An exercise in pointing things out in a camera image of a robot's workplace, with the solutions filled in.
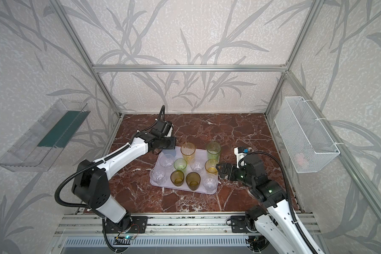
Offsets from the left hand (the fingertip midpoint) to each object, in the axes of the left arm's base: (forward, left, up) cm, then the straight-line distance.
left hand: (175, 143), depth 88 cm
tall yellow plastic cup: (-2, -7, -4) cm, 9 cm away
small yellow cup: (-9, -20, -9) cm, 24 cm away
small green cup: (-8, -3, -10) cm, 13 cm away
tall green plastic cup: (0, -22, -5) cm, 23 cm away
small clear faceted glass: (-17, -20, -13) cm, 29 cm away
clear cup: (-13, +10, -13) cm, 21 cm away
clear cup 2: (-8, -13, -11) cm, 18 cm away
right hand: (-16, -25, +6) cm, 30 cm away
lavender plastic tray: (-12, -9, -6) cm, 16 cm away
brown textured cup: (-17, -10, -9) cm, 22 cm away
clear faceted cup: (-7, +5, -7) cm, 11 cm away
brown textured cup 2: (-15, -2, -11) cm, 19 cm away
